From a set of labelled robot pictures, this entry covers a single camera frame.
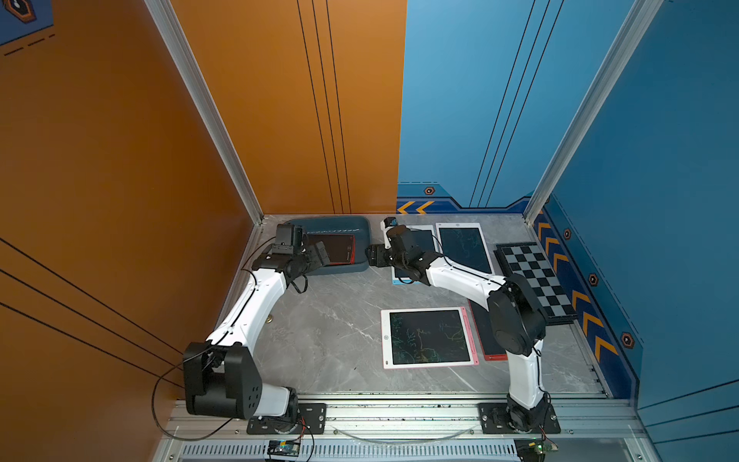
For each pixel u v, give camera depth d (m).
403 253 0.71
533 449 0.70
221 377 0.41
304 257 0.74
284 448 0.72
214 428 0.45
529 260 1.02
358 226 1.13
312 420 0.74
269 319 0.90
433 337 0.88
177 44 0.74
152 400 0.41
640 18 0.70
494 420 0.72
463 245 1.11
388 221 0.83
